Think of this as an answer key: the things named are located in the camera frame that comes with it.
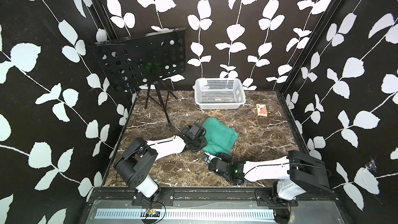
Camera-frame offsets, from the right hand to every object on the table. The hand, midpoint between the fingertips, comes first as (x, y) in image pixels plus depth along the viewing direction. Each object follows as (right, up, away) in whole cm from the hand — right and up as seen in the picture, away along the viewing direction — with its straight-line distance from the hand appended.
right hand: (216, 153), depth 85 cm
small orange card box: (+35, +24, +25) cm, 49 cm away
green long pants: (+3, +7, +8) cm, 11 cm away
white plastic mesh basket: (+4, +36, +33) cm, 49 cm away
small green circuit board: (-31, -23, -14) cm, 41 cm away
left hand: (-4, +6, +5) cm, 9 cm away
